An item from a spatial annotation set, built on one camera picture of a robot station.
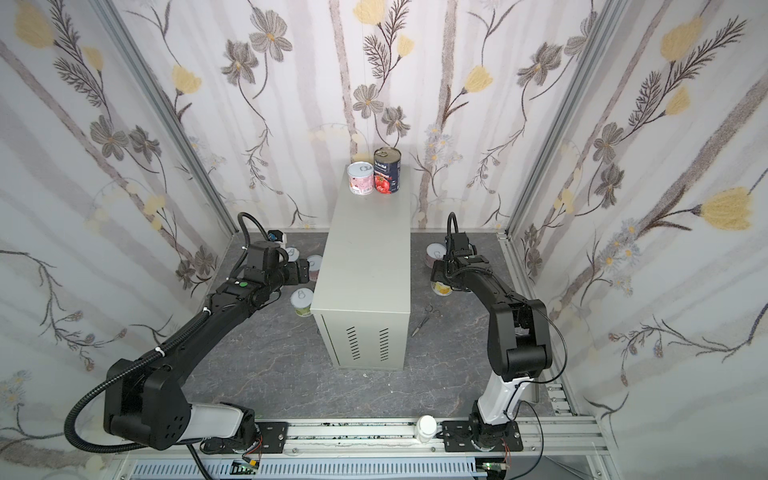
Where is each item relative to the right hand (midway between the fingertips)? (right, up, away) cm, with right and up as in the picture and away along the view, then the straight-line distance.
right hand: (440, 267), depth 94 cm
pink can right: (+1, +5, +13) cm, 14 cm away
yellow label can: (0, -7, -2) cm, 7 cm away
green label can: (-45, -11, +1) cm, 46 cm away
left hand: (-45, +4, -9) cm, 46 cm away
